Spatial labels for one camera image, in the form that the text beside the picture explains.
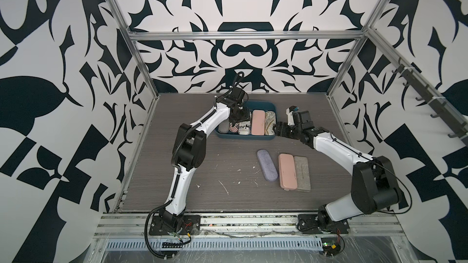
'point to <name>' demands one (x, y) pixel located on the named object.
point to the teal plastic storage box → (267, 105)
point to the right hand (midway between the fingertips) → (279, 125)
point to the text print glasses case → (244, 128)
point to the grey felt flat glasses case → (303, 178)
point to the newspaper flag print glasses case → (234, 128)
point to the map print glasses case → (270, 120)
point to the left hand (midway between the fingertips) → (246, 115)
